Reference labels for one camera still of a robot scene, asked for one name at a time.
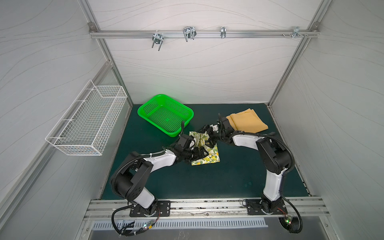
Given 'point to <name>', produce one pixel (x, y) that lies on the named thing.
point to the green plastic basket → (165, 114)
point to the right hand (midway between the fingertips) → (199, 133)
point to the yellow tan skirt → (247, 120)
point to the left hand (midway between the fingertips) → (205, 154)
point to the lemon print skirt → (200, 138)
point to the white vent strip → (141, 224)
